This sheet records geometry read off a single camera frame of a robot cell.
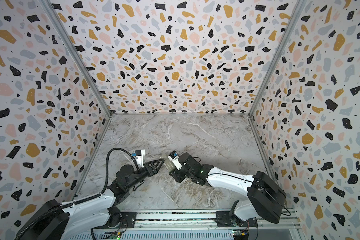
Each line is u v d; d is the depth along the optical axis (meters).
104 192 0.57
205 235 0.78
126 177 0.62
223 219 0.74
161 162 0.75
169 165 0.80
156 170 0.71
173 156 0.72
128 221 0.74
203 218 0.76
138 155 0.73
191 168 0.62
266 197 0.42
